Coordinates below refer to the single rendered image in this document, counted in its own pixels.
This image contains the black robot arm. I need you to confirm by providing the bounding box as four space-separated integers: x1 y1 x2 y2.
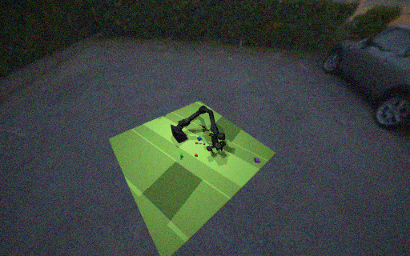
175 106 225 150

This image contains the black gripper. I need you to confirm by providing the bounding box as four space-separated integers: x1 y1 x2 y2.
207 139 226 155

